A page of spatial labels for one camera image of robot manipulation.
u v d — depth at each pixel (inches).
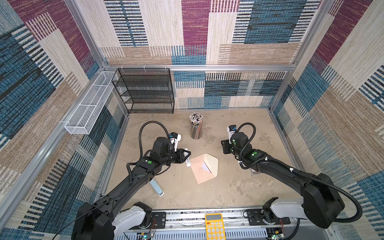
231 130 29.4
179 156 27.0
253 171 24.1
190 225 28.7
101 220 15.1
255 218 28.8
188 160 29.9
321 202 16.1
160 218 29.1
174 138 28.2
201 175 34.6
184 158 28.7
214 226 28.0
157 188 31.3
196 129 37.6
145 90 42.9
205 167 35.8
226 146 29.9
